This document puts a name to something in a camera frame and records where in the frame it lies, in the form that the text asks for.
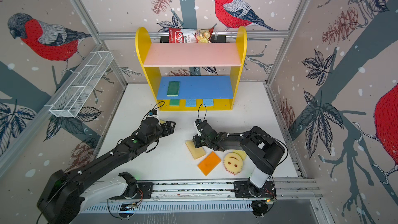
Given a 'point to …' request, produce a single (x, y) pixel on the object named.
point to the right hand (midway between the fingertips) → (191, 142)
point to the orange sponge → (209, 163)
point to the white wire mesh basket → (73, 99)
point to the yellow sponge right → (241, 153)
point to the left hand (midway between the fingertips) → (170, 124)
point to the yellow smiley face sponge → (233, 161)
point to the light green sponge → (174, 102)
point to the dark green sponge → (173, 88)
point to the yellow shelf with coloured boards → (192, 76)
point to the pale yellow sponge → (196, 153)
